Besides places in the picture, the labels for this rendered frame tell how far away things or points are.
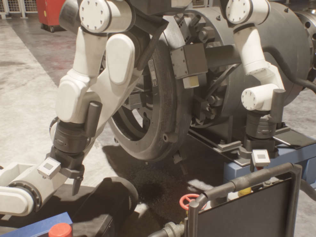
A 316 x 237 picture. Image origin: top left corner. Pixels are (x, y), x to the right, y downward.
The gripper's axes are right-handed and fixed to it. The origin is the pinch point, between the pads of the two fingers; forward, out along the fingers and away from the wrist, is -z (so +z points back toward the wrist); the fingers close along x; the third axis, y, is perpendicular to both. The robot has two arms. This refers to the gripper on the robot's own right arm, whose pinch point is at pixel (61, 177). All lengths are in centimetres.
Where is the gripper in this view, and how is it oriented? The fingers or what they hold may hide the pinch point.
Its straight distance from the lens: 114.9
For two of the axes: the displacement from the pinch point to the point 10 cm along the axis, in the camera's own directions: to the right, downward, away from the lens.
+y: 4.5, -2.3, 8.7
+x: 8.5, 4.1, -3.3
